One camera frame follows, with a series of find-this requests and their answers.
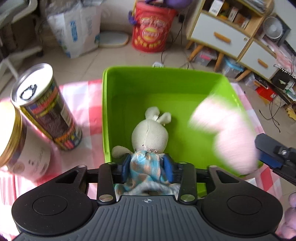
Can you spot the gold lid clear jar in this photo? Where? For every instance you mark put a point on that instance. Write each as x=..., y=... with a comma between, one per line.
x=23, y=152

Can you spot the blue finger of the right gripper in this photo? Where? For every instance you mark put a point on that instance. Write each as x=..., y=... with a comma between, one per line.
x=279, y=158

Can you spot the white desk fan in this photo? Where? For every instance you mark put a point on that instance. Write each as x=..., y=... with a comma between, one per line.
x=273, y=28

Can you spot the green plastic storage bin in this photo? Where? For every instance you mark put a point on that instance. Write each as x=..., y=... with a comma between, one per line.
x=129, y=91

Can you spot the black drink can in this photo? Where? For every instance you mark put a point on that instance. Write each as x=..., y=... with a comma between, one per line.
x=37, y=95

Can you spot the white paper shopping bag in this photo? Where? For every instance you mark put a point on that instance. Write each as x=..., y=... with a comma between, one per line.
x=76, y=27

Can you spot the wooden shelf cabinet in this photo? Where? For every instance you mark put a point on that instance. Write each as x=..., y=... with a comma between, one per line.
x=236, y=37

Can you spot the purple hopper ball toy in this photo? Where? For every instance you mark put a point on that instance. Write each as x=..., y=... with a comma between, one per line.
x=174, y=4

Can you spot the beige plush rabbit doll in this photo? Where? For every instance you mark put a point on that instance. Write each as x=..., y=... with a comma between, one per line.
x=146, y=174

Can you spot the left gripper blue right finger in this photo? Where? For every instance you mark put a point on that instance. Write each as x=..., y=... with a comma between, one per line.
x=184, y=174

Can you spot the red snack bucket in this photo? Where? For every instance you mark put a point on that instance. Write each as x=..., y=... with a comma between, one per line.
x=151, y=26

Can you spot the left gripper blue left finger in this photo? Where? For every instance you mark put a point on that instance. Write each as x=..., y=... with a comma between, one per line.
x=109, y=174

